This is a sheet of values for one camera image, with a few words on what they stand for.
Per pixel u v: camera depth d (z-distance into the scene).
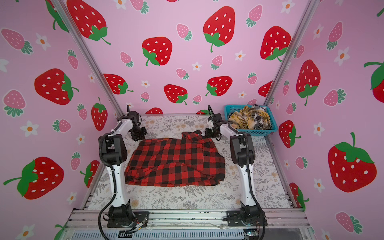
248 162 0.59
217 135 0.96
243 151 0.63
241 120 1.04
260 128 1.01
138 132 0.93
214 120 0.90
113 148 0.63
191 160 0.95
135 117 0.85
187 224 0.73
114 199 0.64
